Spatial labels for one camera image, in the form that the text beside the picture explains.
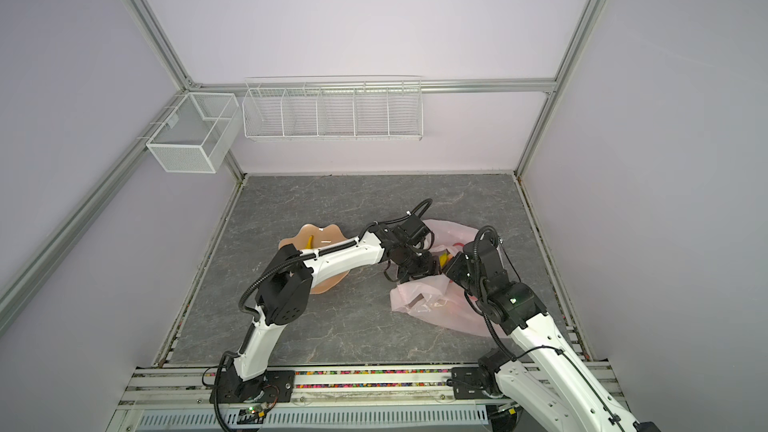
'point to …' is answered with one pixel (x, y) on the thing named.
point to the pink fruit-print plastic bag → (438, 298)
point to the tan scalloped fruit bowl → (328, 234)
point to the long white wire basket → (333, 108)
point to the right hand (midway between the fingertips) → (449, 261)
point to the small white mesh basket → (197, 136)
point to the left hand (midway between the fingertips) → (436, 285)
